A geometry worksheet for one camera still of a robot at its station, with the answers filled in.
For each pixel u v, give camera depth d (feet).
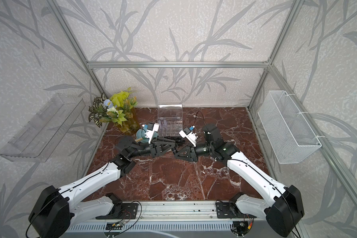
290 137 1.96
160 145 1.99
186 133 2.00
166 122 3.33
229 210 2.18
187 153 1.99
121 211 2.32
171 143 2.07
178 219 2.38
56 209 1.28
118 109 2.91
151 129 2.02
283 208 1.24
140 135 2.03
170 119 3.42
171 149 2.08
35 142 2.11
